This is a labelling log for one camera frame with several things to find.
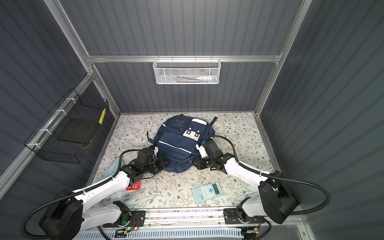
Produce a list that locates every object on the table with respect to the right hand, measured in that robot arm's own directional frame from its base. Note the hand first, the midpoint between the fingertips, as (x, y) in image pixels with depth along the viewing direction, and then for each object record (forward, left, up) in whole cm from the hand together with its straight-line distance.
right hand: (197, 163), depth 85 cm
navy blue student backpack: (+17, +14, 0) cm, 22 cm away
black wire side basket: (-4, +64, +29) cm, 70 cm away
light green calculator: (-14, -5, -6) cm, 16 cm away
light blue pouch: (-2, +50, -2) cm, 50 cm away
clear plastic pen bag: (-16, +37, -6) cm, 41 cm away
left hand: (0, +14, +3) cm, 14 cm away
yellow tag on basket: (+19, +53, +20) cm, 60 cm away
